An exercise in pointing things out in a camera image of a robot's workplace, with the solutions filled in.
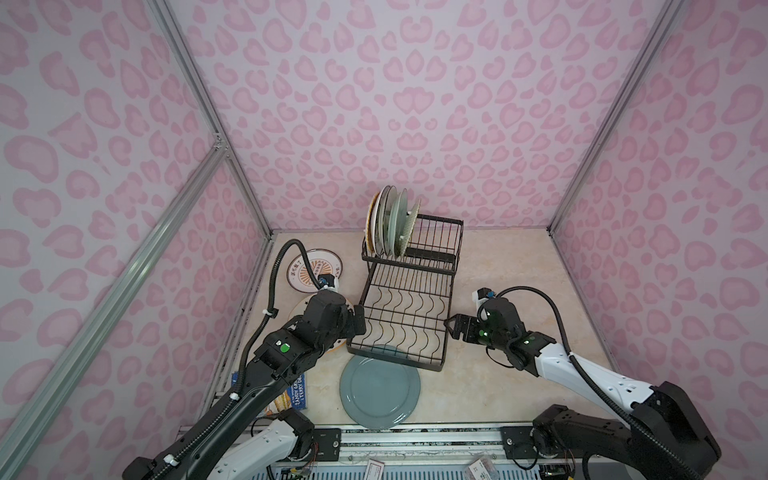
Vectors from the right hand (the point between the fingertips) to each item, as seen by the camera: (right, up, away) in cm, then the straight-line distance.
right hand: (455, 323), depth 84 cm
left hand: (-28, +6, -10) cm, 30 cm away
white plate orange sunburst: (-43, +16, +27) cm, 53 cm away
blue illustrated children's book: (-43, -18, -5) cm, 47 cm away
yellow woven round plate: (-14, +26, -8) cm, 30 cm away
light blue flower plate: (-17, +27, -10) cm, 33 cm away
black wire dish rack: (-14, 0, +11) cm, 18 cm away
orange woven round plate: (-24, +26, -7) cm, 36 cm away
